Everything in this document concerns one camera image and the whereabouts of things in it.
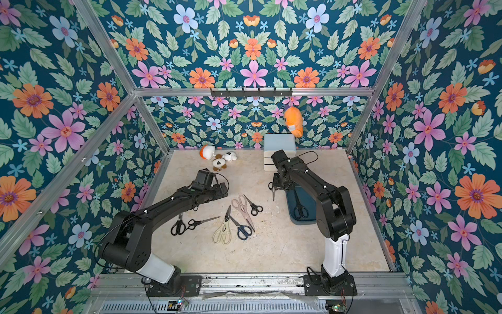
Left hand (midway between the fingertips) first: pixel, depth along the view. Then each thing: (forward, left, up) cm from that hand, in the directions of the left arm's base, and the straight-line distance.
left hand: (222, 189), depth 93 cm
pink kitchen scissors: (-3, -8, -9) cm, 12 cm away
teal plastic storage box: (-6, -41, -7) cm, 42 cm away
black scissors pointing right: (-12, +14, -8) cm, 21 cm away
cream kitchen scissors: (-19, -1, -8) cm, 20 cm away
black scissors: (-14, +20, -7) cm, 26 cm away
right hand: (0, -28, +1) cm, 28 cm away
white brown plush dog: (+22, +4, -5) cm, 23 cm away
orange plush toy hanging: (+26, -37, +19) cm, 49 cm away
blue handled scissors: (-18, -9, -9) cm, 22 cm away
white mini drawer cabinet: (+22, -27, +8) cm, 36 cm away
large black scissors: (-11, -37, -8) cm, 39 cm away
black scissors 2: (+4, -24, -8) cm, 26 cm away
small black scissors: (-7, -15, -9) cm, 19 cm away
